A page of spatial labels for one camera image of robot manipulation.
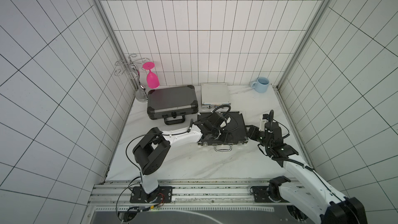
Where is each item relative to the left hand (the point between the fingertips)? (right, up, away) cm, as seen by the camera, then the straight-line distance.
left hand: (226, 139), depth 83 cm
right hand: (+12, +8, +1) cm, 15 cm away
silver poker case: (-5, +25, +24) cm, 35 cm away
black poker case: (-33, +19, +14) cm, 41 cm away
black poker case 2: (+3, +5, -6) cm, 9 cm away
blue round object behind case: (+32, +33, +31) cm, 55 cm away
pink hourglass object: (-46, +34, +18) cm, 60 cm away
